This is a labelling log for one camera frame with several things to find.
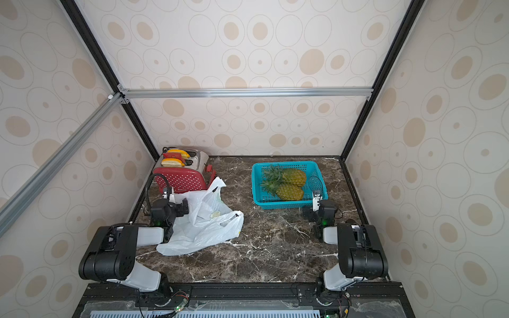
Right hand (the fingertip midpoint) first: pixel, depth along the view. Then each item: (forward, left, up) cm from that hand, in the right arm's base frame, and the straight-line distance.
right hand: (316, 203), depth 95 cm
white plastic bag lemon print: (-12, +49, +1) cm, 51 cm away
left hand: (-2, +65, +6) cm, 66 cm away
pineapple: (+3, +14, +5) cm, 16 cm away
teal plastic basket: (+13, 0, +1) cm, 13 cm away
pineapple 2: (+12, +12, +6) cm, 18 cm away
